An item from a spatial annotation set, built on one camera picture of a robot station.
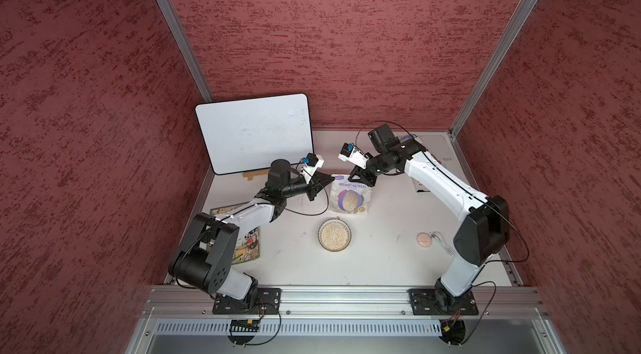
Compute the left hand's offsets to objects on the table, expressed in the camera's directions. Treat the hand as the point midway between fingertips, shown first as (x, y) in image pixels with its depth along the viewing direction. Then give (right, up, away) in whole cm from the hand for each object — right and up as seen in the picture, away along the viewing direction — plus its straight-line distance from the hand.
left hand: (331, 180), depth 82 cm
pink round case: (+33, -22, +4) cm, 40 cm away
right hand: (+8, +1, +1) cm, 8 cm away
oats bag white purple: (+6, -7, +5) cm, 10 cm away
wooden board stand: (-32, 0, +15) cm, 36 cm away
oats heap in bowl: (+1, -18, 0) cm, 18 cm away
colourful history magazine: (-29, -23, +1) cm, 37 cm away
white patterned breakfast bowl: (+5, -16, +3) cm, 17 cm away
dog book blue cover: (+37, +16, +35) cm, 53 cm away
